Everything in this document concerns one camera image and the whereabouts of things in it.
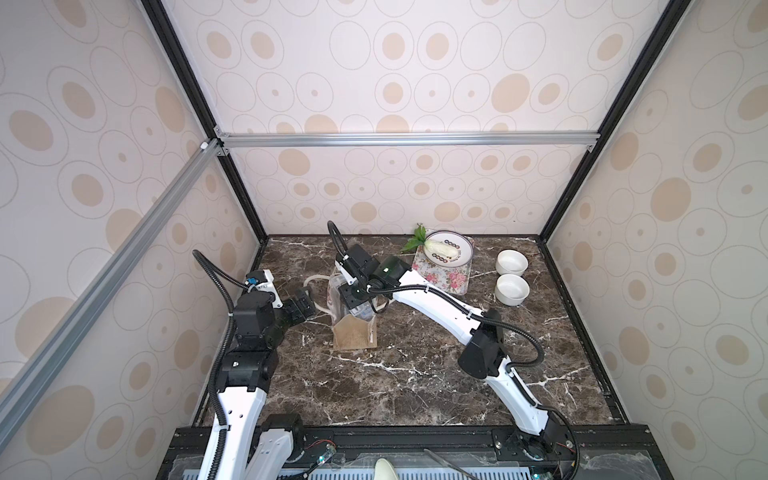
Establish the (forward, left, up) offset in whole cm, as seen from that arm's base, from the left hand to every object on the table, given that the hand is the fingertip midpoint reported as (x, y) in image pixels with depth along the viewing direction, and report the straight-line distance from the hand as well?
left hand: (306, 290), depth 72 cm
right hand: (+8, -11, -12) cm, 18 cm away
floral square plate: (+22, -43, -25) cm, 55 cm away
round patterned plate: (+41, -46, -24) cm, 66 cm away
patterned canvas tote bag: (0, -8, -21) cm, 23 cm away
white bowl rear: (+30, -65, -24) cm, 75 cm away
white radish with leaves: (+36, -36, -23) cm, 56 cm away
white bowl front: (+18, -62, -25) cm, 69 cm away
